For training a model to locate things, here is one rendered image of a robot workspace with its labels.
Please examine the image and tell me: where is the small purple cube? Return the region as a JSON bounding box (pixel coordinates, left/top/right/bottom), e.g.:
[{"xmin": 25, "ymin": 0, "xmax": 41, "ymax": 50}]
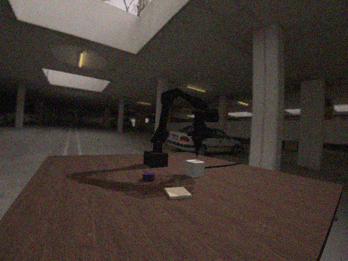
[{"xmin": 143, "ymin": 172, "xmax": 154, "ymax": 182}]

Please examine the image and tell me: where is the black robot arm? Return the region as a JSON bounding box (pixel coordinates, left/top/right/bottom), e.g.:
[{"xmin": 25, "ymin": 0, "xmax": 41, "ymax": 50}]
[{"xmin": 151, "ymin": 88, "xmax": 219, "ymax": 153}]

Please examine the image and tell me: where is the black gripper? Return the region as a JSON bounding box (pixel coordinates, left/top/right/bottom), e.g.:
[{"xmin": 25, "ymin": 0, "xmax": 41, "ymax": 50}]
[{"xmin": 187, "ymin": 122, "xmax": 212, "ymax": 151}]

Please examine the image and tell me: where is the beige flat square slab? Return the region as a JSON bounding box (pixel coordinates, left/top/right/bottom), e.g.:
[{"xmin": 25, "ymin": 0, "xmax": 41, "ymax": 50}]
[{"xmin": 164, "ymin": 187, "xmax": 192, "ymax": 200}]

